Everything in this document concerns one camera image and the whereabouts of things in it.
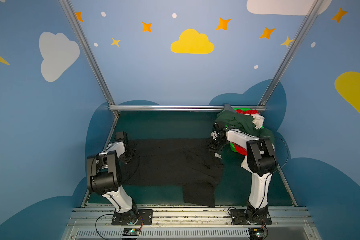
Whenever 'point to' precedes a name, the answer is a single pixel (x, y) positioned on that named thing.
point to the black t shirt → (184, 162)
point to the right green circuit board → (256, 232)
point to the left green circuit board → (131, 232)
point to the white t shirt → (258, 120)
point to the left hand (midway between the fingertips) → (133, 155)
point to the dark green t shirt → (244, 122)
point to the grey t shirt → (227, 107)
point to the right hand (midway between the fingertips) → (209, 146)
